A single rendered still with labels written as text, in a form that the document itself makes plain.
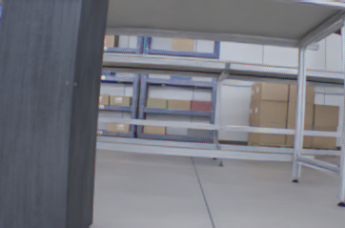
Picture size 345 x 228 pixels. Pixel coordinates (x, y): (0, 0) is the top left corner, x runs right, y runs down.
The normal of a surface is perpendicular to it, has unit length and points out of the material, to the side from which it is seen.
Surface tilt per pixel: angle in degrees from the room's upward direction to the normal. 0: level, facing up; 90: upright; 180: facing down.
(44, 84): 90
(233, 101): 90
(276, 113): 90
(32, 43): 90
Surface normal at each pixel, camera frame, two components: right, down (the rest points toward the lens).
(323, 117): -0.02, -0.04
